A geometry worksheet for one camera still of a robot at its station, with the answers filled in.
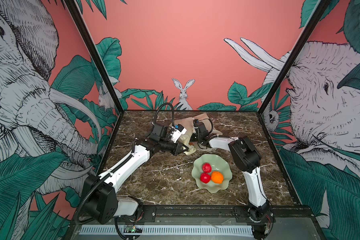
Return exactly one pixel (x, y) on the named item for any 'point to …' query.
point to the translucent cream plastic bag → (187, 122)
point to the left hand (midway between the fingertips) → (188, 147)
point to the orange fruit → (217, 177)
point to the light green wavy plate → (218, 164)
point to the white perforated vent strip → (168, 230)
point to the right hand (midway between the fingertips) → (187, 132)
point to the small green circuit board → (130, 228)
